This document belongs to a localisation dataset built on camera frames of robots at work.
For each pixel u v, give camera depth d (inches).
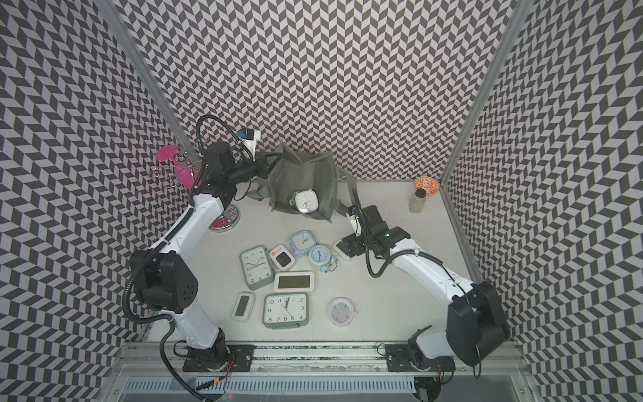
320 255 35.9
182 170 36.8
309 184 41.5
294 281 33.5
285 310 31.5
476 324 16.3
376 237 24.4
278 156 30.4
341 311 31.2
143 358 29.2
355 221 28.0
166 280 18.0
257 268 35.0
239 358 28.5
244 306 31.7
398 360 28.5
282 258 35.8
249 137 27.3
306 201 39.0
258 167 27.9
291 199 41.0
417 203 40.1
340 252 36.9
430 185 44.0
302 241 37.6
